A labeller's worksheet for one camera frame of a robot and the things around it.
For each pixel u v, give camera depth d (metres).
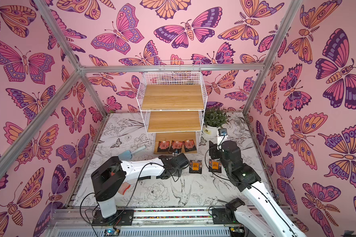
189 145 1.00
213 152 0.64
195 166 0.92
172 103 0.69
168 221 0.73
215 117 0.91
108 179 0.47
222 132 0.61
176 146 1.00
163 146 0.99
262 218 0.44
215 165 0.92
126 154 1.00
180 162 0.68
